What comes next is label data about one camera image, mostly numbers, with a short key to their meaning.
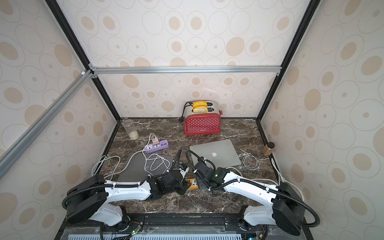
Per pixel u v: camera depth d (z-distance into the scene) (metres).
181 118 1.15
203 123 1.00
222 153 1.00
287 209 0.41
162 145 1.00
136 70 1.95
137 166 0.93
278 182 0.89
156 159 0.95
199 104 1.01
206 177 0.60
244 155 0.95
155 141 0.97
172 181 0.63
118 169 0.92
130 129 1.00
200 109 0.98
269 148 0.92
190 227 0.73
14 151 0.52
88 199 0.43
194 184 0.83
